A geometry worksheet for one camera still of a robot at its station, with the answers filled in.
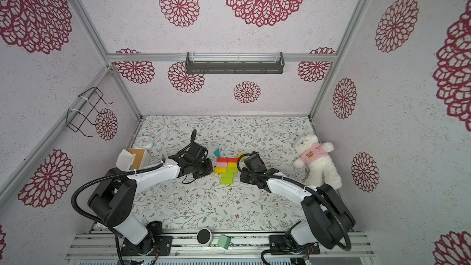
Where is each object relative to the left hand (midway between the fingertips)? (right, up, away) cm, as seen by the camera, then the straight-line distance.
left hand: (213, 169), depth 90 cm
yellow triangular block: (+13, +5, +12) cm, 18 cm away
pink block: (+4, +1, +7) cm, 8 cm away
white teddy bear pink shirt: (+51, +7, +1) cm, 51 cm away
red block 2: (+9, +3, +12) cm, 16 cm away
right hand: (+14, -2, -1) cm, 14 cm away
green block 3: (+7, -6, +2) cm, 9 cm away
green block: (+11, -1, +5) cm, 12 cm away
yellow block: (+3, -1, +5) cm, 6 cm away
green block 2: (+7, -4, +4) cm, 8 cm away
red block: (+4, +3, +10) cm, 11 cm away
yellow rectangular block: (+9, +1, +8) cm, 12 cm away
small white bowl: (-42, +13, +15) cm, 46 cm away
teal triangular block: (+1, +7, +12) cm, 14 cm away
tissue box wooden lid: (-43, +5, +2) cm, 43 cm away
